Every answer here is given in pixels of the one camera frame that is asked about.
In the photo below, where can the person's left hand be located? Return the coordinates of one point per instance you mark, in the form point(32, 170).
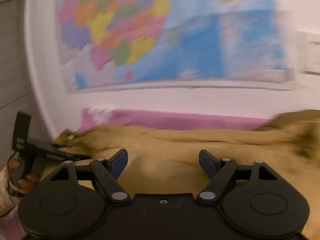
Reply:
point(21, 182)

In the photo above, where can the grey wooden door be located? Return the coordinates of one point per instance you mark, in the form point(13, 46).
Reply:
point(16, 91)

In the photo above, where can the knitted beige sleeve forearm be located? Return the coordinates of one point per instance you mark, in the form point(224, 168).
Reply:
point(10, 224)

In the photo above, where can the pink floral bed sheet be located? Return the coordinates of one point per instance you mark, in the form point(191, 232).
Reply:
point(91, 117)

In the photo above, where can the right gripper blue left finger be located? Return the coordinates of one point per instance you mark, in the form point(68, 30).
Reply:
point(105, 174)

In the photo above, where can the white wall socket left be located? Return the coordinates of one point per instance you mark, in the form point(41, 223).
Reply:
point(308, 52)

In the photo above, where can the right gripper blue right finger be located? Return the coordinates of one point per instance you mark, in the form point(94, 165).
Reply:
point(220, 174)

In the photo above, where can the colourful wall map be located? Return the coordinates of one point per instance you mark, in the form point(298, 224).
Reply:
point(122, 44)

